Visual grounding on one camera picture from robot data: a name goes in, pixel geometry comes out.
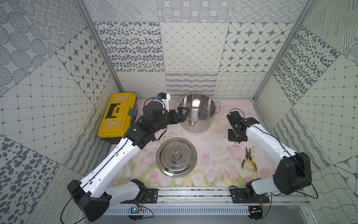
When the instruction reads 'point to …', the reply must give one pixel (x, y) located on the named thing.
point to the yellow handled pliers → (248, 156)
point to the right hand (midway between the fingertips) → (236, 139)
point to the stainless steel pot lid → (176, 157)
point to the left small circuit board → (135, 209)
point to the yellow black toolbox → (121, 113)
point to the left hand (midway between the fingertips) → (182, 106)
